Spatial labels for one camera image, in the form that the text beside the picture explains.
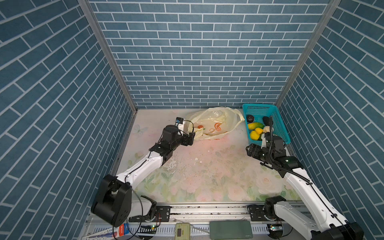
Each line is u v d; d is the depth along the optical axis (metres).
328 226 0.39
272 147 0.60
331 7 0.71
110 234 0.68
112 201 0.41
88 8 0.70
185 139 0.74
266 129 1.02
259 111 1.15
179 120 0.72
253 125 1.06
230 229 0.72
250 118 1.09
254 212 0.74
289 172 0.50
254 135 0.98
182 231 0.68
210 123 1.12
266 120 1.09
